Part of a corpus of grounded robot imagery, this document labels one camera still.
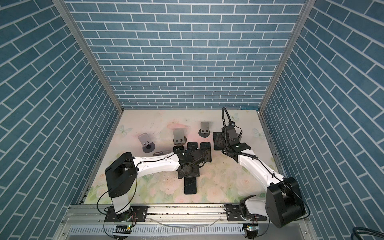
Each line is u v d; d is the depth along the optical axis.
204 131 1.02
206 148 1.01
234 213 0.74
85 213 0.75
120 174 0.49
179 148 0.99
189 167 0.63
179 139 0.97
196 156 0.68
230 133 0.64
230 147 0.64
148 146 0.94
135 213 0.72
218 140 0.79
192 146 1.00
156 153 0.87
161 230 0.77
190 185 0.81
